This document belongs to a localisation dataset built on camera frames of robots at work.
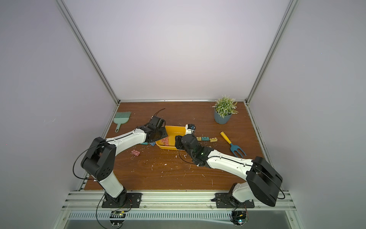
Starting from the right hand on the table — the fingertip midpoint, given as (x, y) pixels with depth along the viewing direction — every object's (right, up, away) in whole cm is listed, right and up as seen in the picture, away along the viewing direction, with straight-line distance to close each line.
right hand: (177, 135), depth 80 cm
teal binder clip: (+18, -4, +14) cm, 23 cm away
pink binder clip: (-29, -13, +9) cm, 33 cm away
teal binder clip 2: (-14, -1, -15) cm, 21 cm away
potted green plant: (+31, +17, +14) cm, 38 cm away
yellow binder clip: (+23, -5, +15) cm, 28 cm away
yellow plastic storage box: (-5, -1, +20) cm, 21 cm away
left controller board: (-30, -41, -9) cm, 52 cm away
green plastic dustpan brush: (-47, +9, +30) cm, 57 cm away
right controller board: (+31, -39, -12) cm, 51 cm away
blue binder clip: (-18, -7, +12) cm, 23 cm away
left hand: (-8, 0, +13) cm, 15 cm away
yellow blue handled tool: (+37, -10, +12) cm, 40 cm away
